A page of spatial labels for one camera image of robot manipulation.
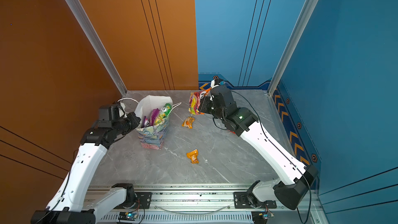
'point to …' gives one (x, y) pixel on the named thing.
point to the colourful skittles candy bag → (194, 101)
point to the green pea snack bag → (164, 112)
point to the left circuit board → (128, 215)
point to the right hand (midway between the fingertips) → (200, 100)
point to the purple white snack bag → (145, 122)
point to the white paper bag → (154, 137)
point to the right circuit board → (260, 217)
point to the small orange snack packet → (188, 122)
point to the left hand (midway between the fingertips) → (142, 115)
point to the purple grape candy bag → (155, 112)
